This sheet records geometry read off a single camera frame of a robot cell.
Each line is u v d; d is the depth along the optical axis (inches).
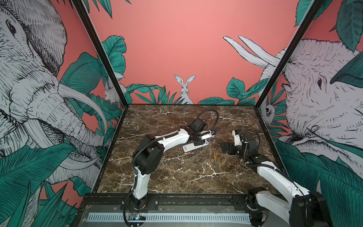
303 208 15.6
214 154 36.4
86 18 28.5
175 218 27.6
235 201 29.3
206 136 31.5
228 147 30.6
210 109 29.6
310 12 28.1
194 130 28.2
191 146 36.6
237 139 30.4
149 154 19.6
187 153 36.6
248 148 25.5
